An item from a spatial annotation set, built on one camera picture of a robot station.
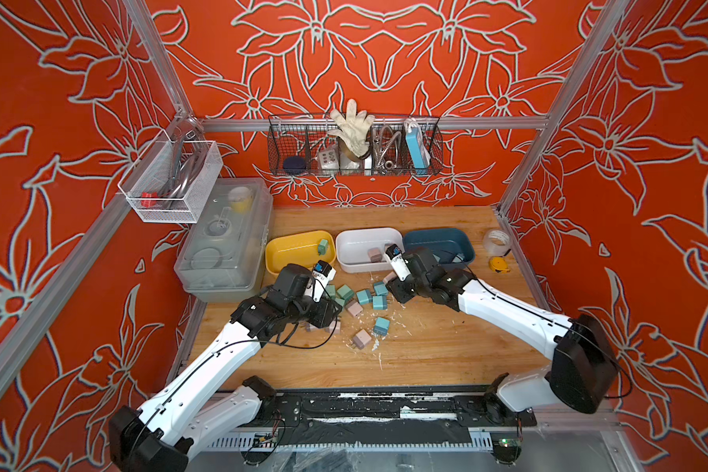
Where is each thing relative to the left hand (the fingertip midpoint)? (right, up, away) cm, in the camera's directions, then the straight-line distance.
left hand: (334, 302), depth 75 cm
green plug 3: (+1, -4, +17) cm, 18 cm away
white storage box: (+9, +12, +31) cm, 34 cm away
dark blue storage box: (+42, +13, +32) cm, 55 cm away
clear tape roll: (+60, +15, +33) cm, 70 cm away
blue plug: (+9, -2, +18) cm, 20 cm away
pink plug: (+6, -6, +15) cm, 17 cm away
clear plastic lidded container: (-33, +11, +10) cm, 36 cm away
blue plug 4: (+42, +10, +26) cm, 50 cm away
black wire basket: (-15, +49, +24) cm, 57 cm away
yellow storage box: (-15, +13, +32) cm, 37 cm away
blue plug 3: (+13, -10, +11) cm, 20 cm away
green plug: (-2, 0, +19) cm, 19 cm away
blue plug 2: (+13, -4, +16) cm, 21 cm away
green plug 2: (+2, -1, +18) cm, 18 cm away
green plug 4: (-6, +14, +29) cm, 32 cm away
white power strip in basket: (-3, +42, +19) cm, 47 cm away
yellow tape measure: (+56, +7, +26) cm, 63 cm away
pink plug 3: (-1, -10, +11) cm, 14 cm away
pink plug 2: (+7, -13, +9) cm, 17 cm away
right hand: (+15, +4, +8) cm, 17 cm away
